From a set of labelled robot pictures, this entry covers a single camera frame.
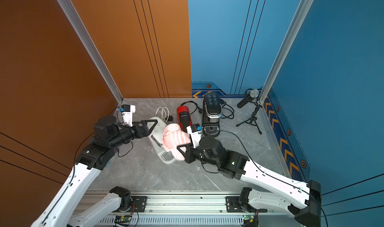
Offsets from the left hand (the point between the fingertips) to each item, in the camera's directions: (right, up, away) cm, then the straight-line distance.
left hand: (152, 120), depth 67 cm
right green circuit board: (+45, -48, +6) cm, 66 cm away
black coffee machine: (+29, +4, +17) cm, 33 cm away
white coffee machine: (0, -10, +6) cm, 11 cm away
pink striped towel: (+10, -7, -5) cm, 13 cm away
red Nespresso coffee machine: (+13, +1, +18) cm, 22 cm away
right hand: (+12, -11, -4) cm, 16 cm away
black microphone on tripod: (+53, +14, +22) cm, 59 cm away
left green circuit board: (-16, -48, +5) cm, 51 cm away
